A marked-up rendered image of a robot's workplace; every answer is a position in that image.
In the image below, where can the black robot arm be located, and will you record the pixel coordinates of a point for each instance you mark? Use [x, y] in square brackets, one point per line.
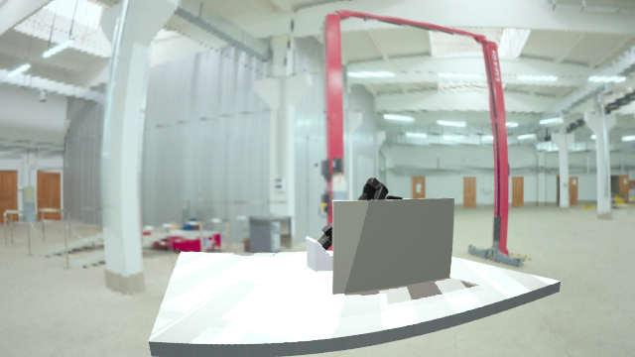
[373, 189]

